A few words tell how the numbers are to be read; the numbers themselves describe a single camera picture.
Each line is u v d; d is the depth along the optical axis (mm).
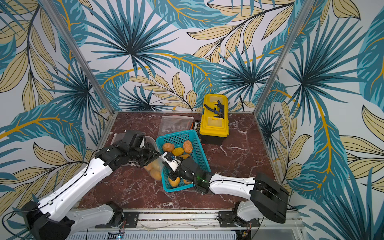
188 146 949
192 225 733
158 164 738
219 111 952
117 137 1028
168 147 925
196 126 1099
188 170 576
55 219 388
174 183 799
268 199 424
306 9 690
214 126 902
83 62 880
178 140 977
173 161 621
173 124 1072
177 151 925
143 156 615
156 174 830
